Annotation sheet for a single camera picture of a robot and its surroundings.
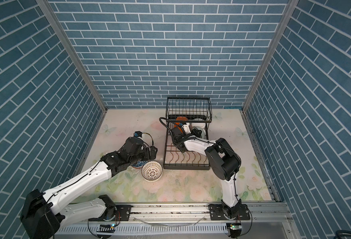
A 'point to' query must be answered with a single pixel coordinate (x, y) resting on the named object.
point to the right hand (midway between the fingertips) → (202, 133)
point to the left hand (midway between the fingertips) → (155, 151)
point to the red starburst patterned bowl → (151, 171)
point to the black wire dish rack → (194, 114)
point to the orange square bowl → (177, 124)
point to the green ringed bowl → (203, 133)
